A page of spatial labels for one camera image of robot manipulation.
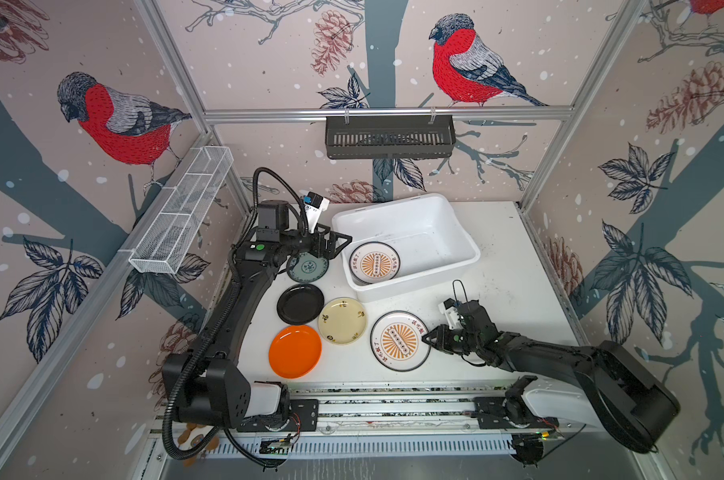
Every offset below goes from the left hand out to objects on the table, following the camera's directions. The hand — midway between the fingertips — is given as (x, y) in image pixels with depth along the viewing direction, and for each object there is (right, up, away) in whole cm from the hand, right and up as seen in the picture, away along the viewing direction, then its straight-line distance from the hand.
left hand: (337, 233), depth 75 cm
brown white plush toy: (-34, -48, -6) cm, 59 cm away
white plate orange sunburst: (+8, -15, +25) cm, 30 cm away
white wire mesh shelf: (-43, -3, -4) cm, 43 cm away
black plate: (-14, -23, +18) cm, 32 cm away
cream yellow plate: (0, -27, +16) cm, 32 cm away
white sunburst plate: (+10, -11, +28) cm, 32 cm away
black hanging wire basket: (+16, +34, +29) cm, 47 cm away
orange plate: (-13, -34, +9) cm, 37 cm away
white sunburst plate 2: (+16, -32, +11) cm, 37 cm away
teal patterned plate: (-14, -12, +29) cm, 34 cm away
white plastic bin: (+29, 0, +37) cm, 47 cm away
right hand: (+24, -32, +10) cm, 41 cm away
